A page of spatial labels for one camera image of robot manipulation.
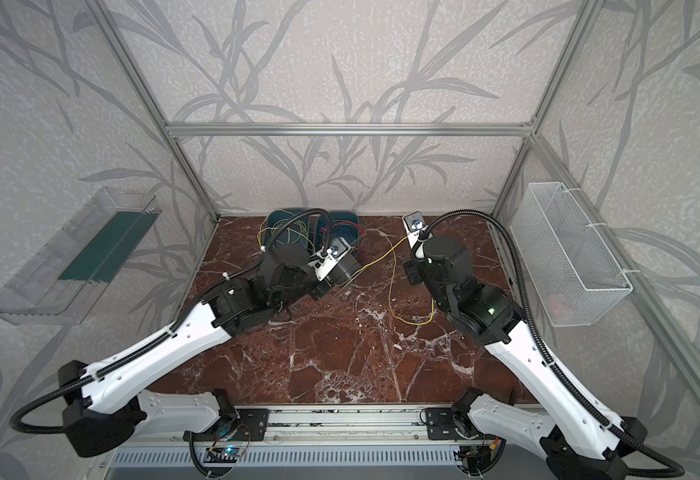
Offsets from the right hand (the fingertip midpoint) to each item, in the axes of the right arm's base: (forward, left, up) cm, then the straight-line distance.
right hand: (418, 231), depth 65 cm
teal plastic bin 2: (+33, +21, -34) cm, 52 cm away
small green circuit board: (-38, +47, -39) cm, 72 cm away
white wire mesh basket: (-9, -31, -3) cm, 32 cm away
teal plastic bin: (+33, +32, -33) cm, 56 cm away
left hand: (-2, +18, -5) cm, 19 cm away
